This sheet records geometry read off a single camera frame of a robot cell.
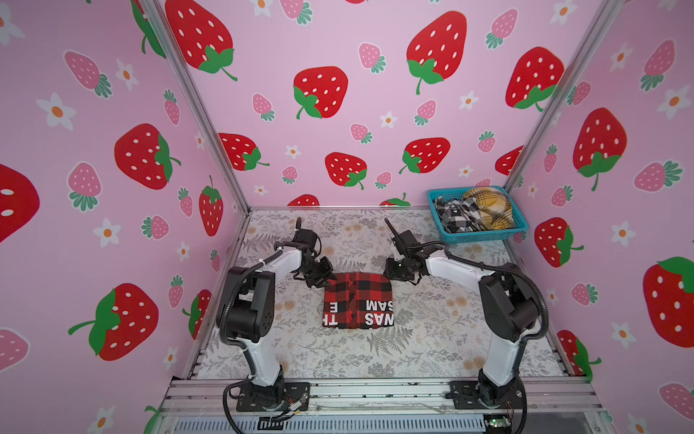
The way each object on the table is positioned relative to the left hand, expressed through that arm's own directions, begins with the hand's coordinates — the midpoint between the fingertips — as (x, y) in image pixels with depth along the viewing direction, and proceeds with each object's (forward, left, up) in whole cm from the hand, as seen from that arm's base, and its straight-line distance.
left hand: (336, 278), depth 93 cm
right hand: (+2, -17, 0) cm, 17 cm away
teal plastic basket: (+23, -72, +4) cm, 76 cm away
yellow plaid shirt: (+30, -63, +6) cm, 70 cm away
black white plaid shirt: (+25, -48, +6) cm, 54 cm away
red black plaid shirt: (-8, -8, 0) cm, 11 cm away
